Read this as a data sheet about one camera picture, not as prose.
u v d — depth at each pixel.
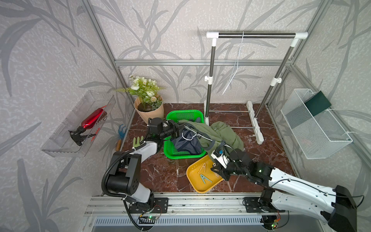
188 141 0.89
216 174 0.71
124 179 0.44
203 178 0.81
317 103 0.74
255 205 0.74
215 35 0.61
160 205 0.73
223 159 0.62
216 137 0.87
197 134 0.86
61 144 0.60
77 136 0.61
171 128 0.77
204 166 0.86
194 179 0.81
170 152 0.93
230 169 0.64
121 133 1.07
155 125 0.68
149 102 0.98
